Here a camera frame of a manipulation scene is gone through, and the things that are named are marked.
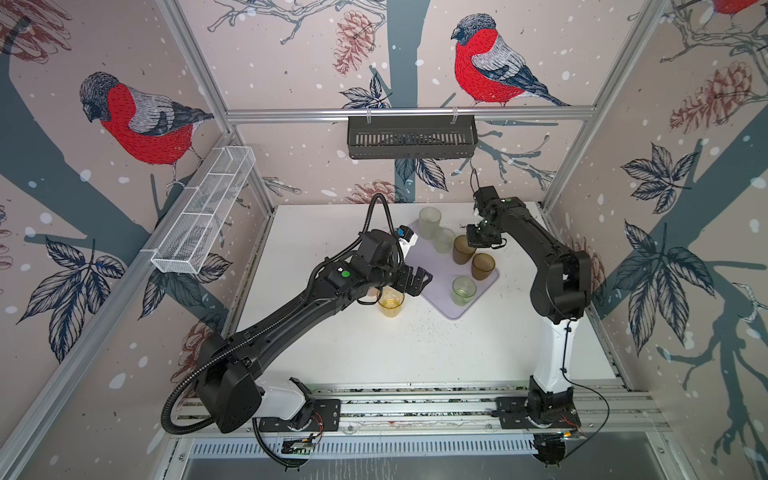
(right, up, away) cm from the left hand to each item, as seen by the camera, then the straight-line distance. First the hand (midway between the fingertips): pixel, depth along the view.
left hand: (419, 271), depth 73 cm
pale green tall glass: (+7, +13, +34) cm, 37 cm away
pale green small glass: (+12, +7, +34) cm, 37 cm away
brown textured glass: (+23, -1, +23) cm, 32 cm away
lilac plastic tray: (+11, -3, +28) cm, 31 cm away
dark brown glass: (+16, +3, +23) cm, 28 cm away
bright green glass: (+16, -9, +22) cm, 29 cm away
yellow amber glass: (-7, -12, +19) cm, 24 cm away
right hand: (+20, +5, +24) cm, 32 cm away
